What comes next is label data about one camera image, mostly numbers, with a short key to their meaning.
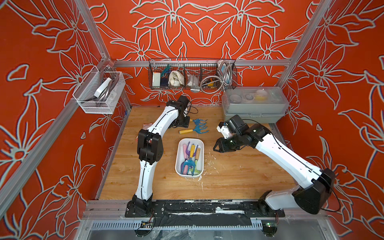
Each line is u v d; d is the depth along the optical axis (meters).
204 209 0.74
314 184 0.39
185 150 0.92
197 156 0.90
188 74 1.01
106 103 0.67
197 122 1.10
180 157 0.90
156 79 0.90
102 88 0.70
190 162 0.85
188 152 0.91
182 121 0.82
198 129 1.07
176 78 0.89
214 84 0.87
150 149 0.56
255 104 1.01
